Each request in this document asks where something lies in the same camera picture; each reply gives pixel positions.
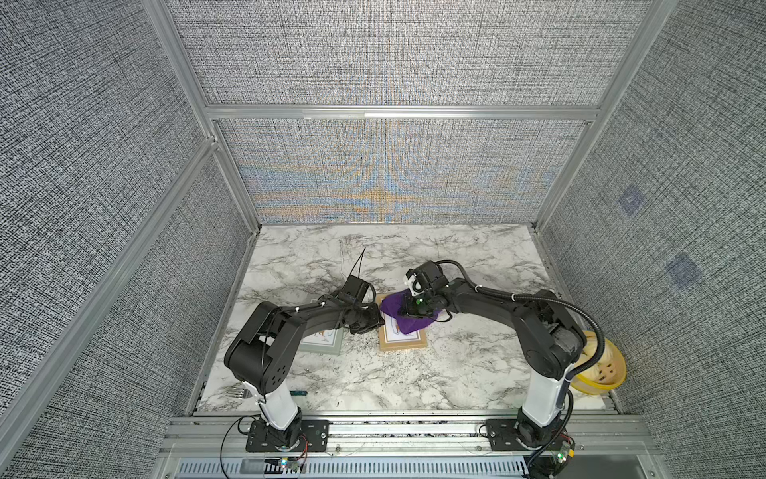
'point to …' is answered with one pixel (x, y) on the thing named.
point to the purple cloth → (392, 305)
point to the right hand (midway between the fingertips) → (396, 305)
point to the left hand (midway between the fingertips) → (388, 321)
